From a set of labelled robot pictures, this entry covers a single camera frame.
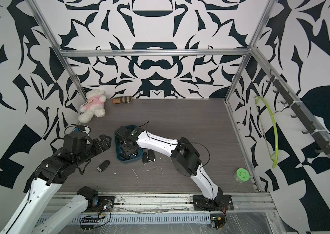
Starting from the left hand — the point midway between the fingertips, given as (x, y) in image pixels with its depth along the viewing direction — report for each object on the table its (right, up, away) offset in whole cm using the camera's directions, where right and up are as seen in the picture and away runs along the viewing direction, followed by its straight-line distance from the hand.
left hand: (103, 139), depth 71 cm
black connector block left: (-8, -41, +1) cm, 42 cm away
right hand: (+8, -7, +16) cm, 19 cm away
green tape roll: (+71, -21, +9) cm, 74 cm away
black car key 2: (-6, -18, +16) cm, 25 cm away
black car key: (+21, -13, +19) cm, 31 cm away
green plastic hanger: (+78, -8, -6) cm, 79 cm away
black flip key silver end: (+17, -15, +18) cm, 29 cm away
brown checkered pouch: (-3, +23, +44) cm, 50 cm away
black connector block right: (+55, -40, 0) cm, 68 cm away
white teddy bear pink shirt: (-21, +18, +34) cm, 44 cm away
